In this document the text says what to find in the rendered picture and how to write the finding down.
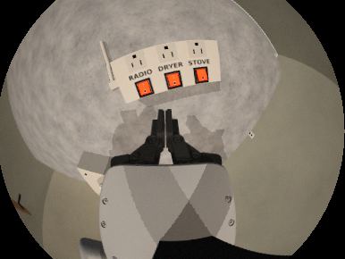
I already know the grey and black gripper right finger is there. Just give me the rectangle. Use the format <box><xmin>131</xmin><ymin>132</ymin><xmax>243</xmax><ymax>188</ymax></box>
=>
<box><xmin>165</xmin><ymin>109</ymin><xmax>222</xmax><ymax>165</ymax></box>

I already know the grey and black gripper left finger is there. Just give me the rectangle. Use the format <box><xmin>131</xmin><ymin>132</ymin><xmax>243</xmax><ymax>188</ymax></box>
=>
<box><xmin>111</xmin><ymin>109</ymin><xmax>165</xmax><ymax>166</ymax></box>

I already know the beige power strip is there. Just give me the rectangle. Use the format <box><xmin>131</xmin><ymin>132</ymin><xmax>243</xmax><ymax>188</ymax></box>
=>
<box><xmin>99</xmin><ymin>40</ymin><xmax>221</xmax><ymax>104</ymax></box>

